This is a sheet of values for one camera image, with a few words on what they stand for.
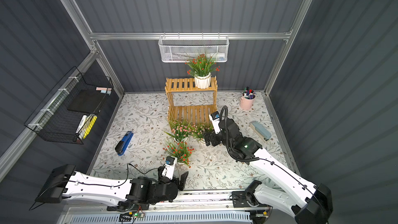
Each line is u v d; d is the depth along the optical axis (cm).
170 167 64
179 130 82
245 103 108
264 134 92
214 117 64
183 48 99
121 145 90
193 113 108
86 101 76
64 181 43
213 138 65
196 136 82
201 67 75
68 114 73
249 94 102
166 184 55
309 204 39
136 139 96
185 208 73
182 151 79
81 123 70
